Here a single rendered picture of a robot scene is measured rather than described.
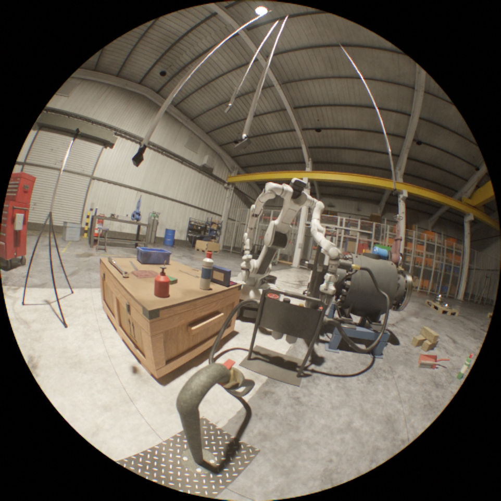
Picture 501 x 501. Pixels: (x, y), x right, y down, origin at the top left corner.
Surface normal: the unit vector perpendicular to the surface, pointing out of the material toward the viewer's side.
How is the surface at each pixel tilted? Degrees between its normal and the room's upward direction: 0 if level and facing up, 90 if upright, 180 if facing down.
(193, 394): 43
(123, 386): 0
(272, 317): 90
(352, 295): 106
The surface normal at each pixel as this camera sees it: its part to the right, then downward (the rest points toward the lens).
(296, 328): -0.41, -0.04
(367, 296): -0.44, 0.20
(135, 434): 0.18, -0.98
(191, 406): 0.53, -0.19
